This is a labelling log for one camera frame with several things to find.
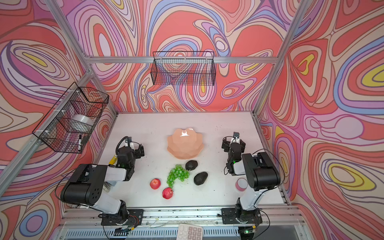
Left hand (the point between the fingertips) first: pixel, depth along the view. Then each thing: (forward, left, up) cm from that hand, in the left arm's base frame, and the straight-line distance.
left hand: (135, 144), depth 94 cm
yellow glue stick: (-9, +13, -4) cm, 16 cm away
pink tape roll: (-25, -63, -2) cm, 68 cm away
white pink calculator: (-45, -35, -6) cm, 58 cm away
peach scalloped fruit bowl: (+3, -32, -4) cm, 32 cm away
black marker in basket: (-11, +19, +19) cm, 29 cm away
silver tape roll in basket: (-5, +16, +26) cm, 31 cm away
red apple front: (-29, -24, -2) cm, 37 cm away
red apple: (-24, -16, -3) cm, 29 cm away
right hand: (+3, -64, -1) cm, 64 cm away
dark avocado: (-13, -36, -3) cm, 38 cm away
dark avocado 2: (-21, -41, -3) cm, 46 cm away
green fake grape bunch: (-19, -29, -1) cm, 35 cm away
